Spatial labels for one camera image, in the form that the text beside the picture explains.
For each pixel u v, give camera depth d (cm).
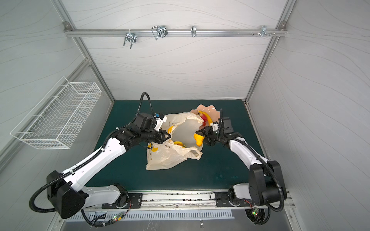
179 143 92
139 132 57
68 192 38
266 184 42
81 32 79
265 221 68
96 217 72
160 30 77
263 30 76
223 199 73
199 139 80
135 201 74
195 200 75
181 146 69
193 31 78
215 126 82
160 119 68
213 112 111
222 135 66
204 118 104
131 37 79
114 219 68
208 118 105
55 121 68
